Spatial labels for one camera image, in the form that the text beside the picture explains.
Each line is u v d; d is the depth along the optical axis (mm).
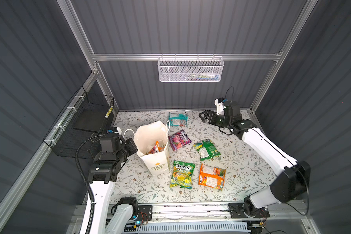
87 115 780
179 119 1119
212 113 695
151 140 904
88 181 427
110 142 482
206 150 936
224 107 630
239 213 736
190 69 1236
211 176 829
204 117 710
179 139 989
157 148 789
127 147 608
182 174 842
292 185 424
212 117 696
